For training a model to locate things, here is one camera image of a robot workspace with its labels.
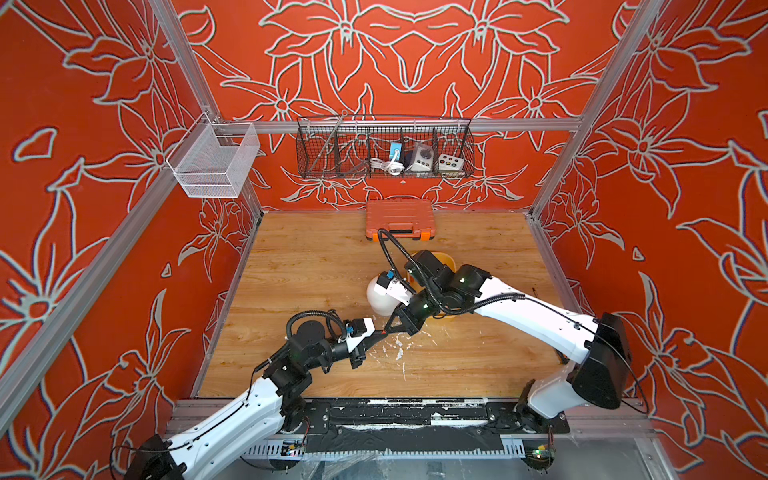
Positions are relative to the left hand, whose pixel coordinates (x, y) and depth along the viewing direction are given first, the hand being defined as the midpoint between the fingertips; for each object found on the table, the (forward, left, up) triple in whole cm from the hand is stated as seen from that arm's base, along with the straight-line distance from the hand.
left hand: (384, 331), depth 71 cm
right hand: (-1, 0, +3) cm, 3 cm away
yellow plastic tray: (+3, -6, +17) cm, 18 cm away
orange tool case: (+49, -8, -10) cm, 51 cm away
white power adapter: (+49, -9, +16) cm, 53 cm away
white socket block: (+53, -17, +13) cm, 57 cm away
